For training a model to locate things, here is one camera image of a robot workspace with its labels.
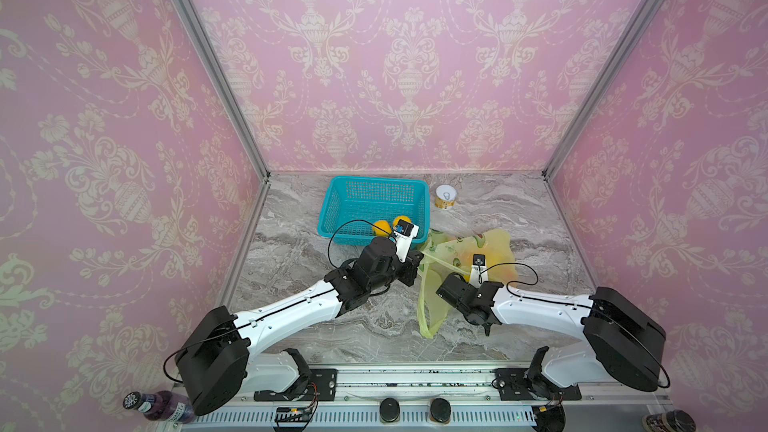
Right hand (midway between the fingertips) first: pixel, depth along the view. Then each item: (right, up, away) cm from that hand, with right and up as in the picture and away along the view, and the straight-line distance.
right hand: (476, 289), depth 88 cm
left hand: (-17, +11, -11) cm, 23 cm away
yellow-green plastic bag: (-12, +11, -8) cm, 18 cm away
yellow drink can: (-6, +28, +18) cm, 34 cm away
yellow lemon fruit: (-22, +20, +17) cm, 34 cm away
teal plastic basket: (-40, +24, +25) cm, 53 cm away
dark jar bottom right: (+34, -19, -26) cm, 47 cm away
